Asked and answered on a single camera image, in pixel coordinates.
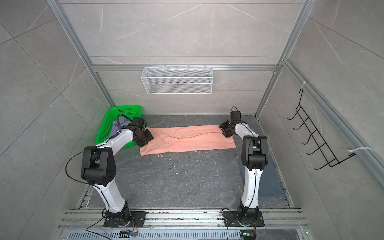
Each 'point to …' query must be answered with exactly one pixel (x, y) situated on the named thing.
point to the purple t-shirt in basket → (123, 121)
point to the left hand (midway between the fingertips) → (151, 135)
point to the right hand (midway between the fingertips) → (219, 127)
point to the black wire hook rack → (331, 160)
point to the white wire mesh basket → (178, 80)
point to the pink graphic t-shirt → (175, 140)
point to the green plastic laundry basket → (106, 115)
